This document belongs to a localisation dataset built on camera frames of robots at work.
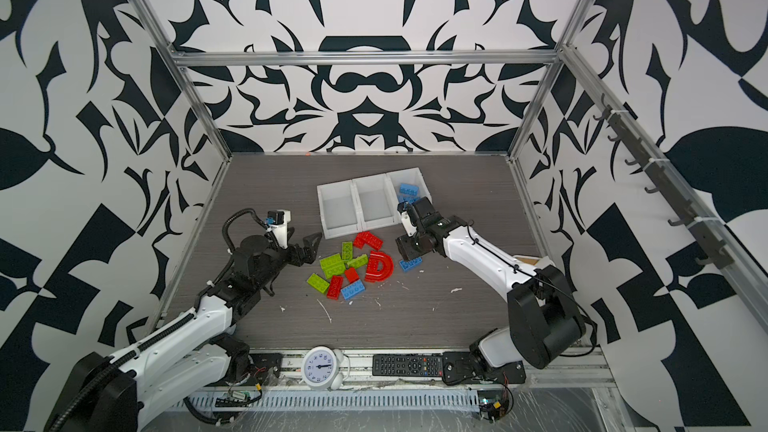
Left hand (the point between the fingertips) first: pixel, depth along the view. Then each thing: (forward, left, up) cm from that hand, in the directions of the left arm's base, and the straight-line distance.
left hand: (306, 226), depth 81 cm
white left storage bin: (+16, -6, -15) cm, 23 cm away
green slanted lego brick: (-3, -13, -15) cm, 20 cm away
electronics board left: (-36, +15, -17) cm, 43 cm away
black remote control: (-31, -26, -15) cm, 43 cm away
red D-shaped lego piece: (-5, -19, -16) cm, 26 cm away
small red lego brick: (-7, -11, -16) cm, 20 cm away
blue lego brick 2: (-12, -12, -15) cm, 23 cm away
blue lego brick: (+22, -31, -13) cm, 40 cm away
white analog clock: (-31, -5, -14) cm, 34 cm away
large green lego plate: (-4, -5, -15) cm, 17 cm away
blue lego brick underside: (-4, -29, -16) cm, 33 cm away
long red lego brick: (+4, -14, -13) cm, 20 cm away
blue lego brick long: (+19, -30, -14) cm, 38 cm away
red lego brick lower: (-11, -6, -16) cm, 20 cm away
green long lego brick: (0, -9, -15) cm, 18 cm away
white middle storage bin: (+19, -18, -15) cm, 30 cm away
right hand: (-1, -28, -7) cm, 29 cm away
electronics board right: (-39, -46, -17) cm, 63 cm away
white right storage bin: (+27, -32, -12) cm, 43 cm away
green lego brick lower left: (-10, -2, -15) cm, 18 cm away
